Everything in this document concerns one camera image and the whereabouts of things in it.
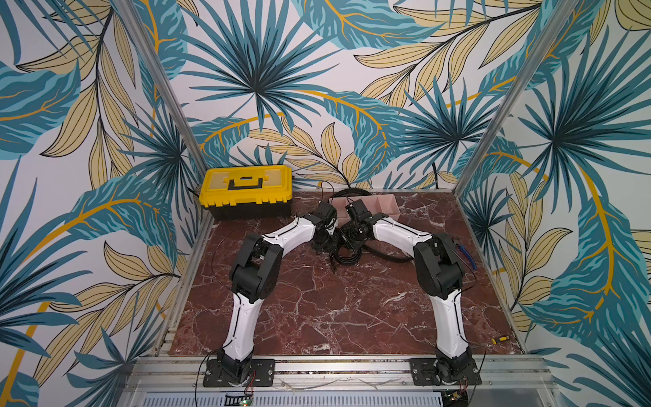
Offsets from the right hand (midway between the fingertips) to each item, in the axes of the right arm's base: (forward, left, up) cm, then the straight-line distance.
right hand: (336, 237), depth 99 cm
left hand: (-6, +1, -1) cm, 6 cm away
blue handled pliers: (-8, -51, -4) cm, 52 cm away
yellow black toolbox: (+14, +34, +12) cm, 39 cm away
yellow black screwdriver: (-38, -50, -4) cm, 63 cm away
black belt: (-10, -4, -1) cm, 11 cm away
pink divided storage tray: (+18, -18, -1) cm, 26 cm away
